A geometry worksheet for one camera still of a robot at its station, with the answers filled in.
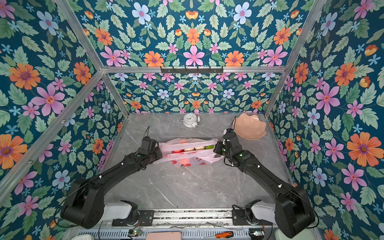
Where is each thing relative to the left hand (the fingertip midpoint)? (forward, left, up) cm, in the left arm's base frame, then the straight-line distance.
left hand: (161, 148), depth 89 cm
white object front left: (-41, +32, -6) cm, 52 cm away
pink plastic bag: (-7, -17, 0) cm, 18 cm away
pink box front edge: (-42, -4, -9) cm, 43 cm away
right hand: (-2, -32, +6) cm, 33 cm away
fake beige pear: (+1, -17, -4) cm, 17 cm away
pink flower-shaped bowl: (+19, -61, -8) cm, 65 cm away
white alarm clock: (+27, -17, -6) cm, 33 cm away
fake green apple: (+1, -29, -3) cm, 29 cm away
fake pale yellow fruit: (+1, -23, -4) cm, 24 cm away
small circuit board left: (-40, +11, -10) cm, 43 cm away
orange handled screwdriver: (-44, -33, -7) cm, 56 cm away
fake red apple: (-1, -10, -3) cm, 10 cm away
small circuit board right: (-44, -49, -10) cm, 67 cm away
